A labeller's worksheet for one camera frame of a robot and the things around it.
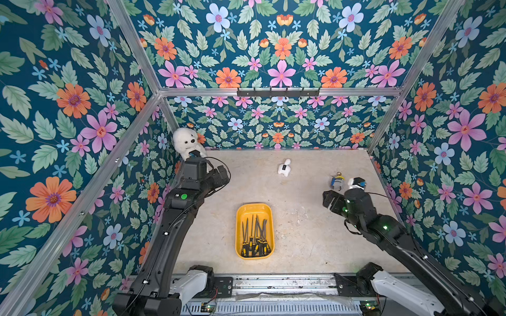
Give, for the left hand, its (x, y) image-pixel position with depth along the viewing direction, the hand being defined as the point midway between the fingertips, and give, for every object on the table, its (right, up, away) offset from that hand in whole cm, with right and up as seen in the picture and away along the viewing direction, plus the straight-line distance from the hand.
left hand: (220, 172), depth 74 cm
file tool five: (+13, -31, +8) cm, 35 cm away
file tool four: (+15, -31, +8) cm, 36 cm away
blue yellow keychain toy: (+54, -6, +26) cm, 60 cm away
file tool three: (+18, -32, +8) cm, 38 cm away
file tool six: (+15, -27, +14) cm, 34 cm away
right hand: (+42, -10, +1) cm, 43 cm away
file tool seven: (+17, -30, +10) cm, 36 cm away
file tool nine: (+9, -31, +10) cm, 34 cm away
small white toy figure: (+28, +1, +33) cm, 43 cm away
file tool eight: (+11, -30, +11) cm, 34 cm away
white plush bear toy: (-25, +16, +27) cm, 40 cm away
